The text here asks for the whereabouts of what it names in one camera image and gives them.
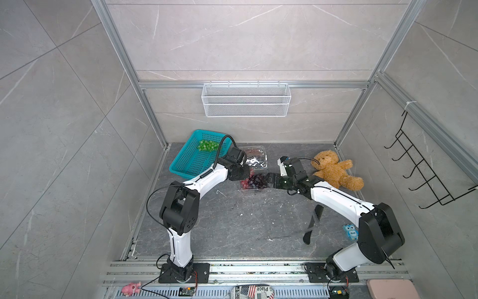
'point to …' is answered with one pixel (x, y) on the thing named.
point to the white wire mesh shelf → (246, 100)
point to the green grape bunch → (207, 145)
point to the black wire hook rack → (439, 190)
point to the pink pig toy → (129, 289)
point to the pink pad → (392, 289)
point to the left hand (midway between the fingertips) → (250, 172)
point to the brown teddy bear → (332, 170)
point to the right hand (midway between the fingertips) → (273, 179)
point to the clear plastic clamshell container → (256, 158)
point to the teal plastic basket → (198, 154)
